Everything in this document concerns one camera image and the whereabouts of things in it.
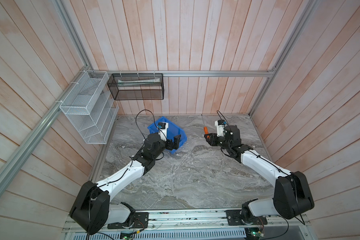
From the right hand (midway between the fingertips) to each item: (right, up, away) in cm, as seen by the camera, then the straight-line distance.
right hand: (207, 135), depth 87 cm
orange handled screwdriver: (-1, +4, +1) cm, 4 cm away
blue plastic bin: (-21, +3, +15) cm, 26 cm away
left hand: (-19, 0, -6) cm, 20 cm away
